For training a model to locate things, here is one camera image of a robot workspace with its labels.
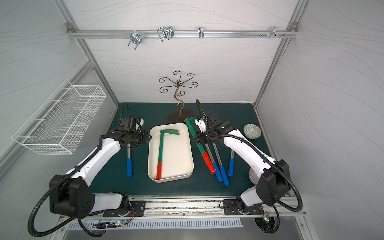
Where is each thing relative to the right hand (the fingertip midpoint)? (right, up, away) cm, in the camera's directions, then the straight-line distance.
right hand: (196, 138), depth 80 cm
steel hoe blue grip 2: (+21, -17, +7) cm, 28 cm away
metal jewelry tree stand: (-14, +12, +31) cm, 36 cm away
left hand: (-27, 0, +5) cm, 28 cm away
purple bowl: (+31, -21, 0) cm, 38 cm away
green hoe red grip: (-21, -20, +4) cm, 29 cm away
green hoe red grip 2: (+6, -10, -9) cm, 15 cm away
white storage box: (-11, -13, +10) cm, 20 cm away
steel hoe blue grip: (-40, -15, +9) cm, 44 cm away
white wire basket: (-64, +7, -12) cm, 65 cm away
